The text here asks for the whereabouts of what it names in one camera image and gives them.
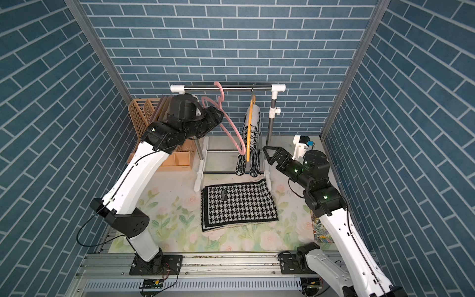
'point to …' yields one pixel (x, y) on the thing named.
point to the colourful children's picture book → (320, 232)
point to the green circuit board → (152, 284)
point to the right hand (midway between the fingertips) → (271, 152)
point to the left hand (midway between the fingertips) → (226, 117)
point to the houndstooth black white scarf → (244, 203)
